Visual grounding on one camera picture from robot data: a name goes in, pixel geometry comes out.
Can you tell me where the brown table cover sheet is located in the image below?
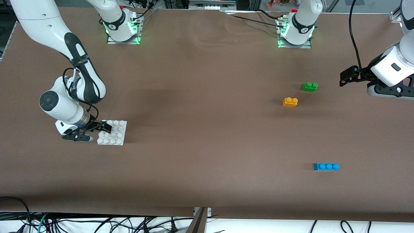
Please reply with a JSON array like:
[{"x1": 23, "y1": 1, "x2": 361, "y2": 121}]
[{"x1": 0, "y1": 6, "x2": 414, "y2": 224}]

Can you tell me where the grey metal rail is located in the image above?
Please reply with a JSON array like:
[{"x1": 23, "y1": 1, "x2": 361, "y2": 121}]
[{"x1": 189, "y1": 0, "x2": 237, "y2": 10}]

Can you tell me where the black base cable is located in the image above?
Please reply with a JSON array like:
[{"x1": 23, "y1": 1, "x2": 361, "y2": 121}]
[{"x1": 131, "y1": 6, "x2": 159, "y2": 23}]

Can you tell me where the teal floor cable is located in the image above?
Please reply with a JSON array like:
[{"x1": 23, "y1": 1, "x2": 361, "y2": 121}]
[{"x1": 36, "y1": 213, "x2": 49, "y2": 233}]

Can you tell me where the dark table strut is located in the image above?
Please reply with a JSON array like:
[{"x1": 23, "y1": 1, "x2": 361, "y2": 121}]
[{"x1": 186, "y1": 207, "x2": 208, "y2": 233}]

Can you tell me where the black floor cable loop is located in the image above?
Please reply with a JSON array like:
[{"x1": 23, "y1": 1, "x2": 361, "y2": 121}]
[
  {"x1": 0, "y1": 196, "x2": 32, "y2": 233},
  {"x1": 339, "y1": 220, "x2": 355, "y2": 233}
]

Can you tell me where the blue three-stud block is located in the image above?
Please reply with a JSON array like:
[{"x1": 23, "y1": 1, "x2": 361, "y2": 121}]
[{"x1": 313, "y1": 163, "x2": 340, "y2": 171}]

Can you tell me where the orange background item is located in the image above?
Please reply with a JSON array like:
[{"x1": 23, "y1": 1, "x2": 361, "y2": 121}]
[{"x1": 267, "y1": 0, "x2": 292, "y2": 9}]

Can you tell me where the black cable on table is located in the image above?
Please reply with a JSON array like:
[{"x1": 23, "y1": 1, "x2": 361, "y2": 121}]
[
  {"x1": 257, "y1": 9, "x2": 285, "y2": 20},
  {"x1": 223, "y1": 13, "x2": 283, "y2": 25}
]

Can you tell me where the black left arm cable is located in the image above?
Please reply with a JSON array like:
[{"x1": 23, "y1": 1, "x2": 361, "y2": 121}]
[{"x1": 348, "y1": 0, "x2": 362, "y2": 70}]

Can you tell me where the white studded base plate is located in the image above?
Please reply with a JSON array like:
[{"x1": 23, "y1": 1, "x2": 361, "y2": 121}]
[{"x1": 97, "y1": 120, "x2": 127, "y2": 146}]

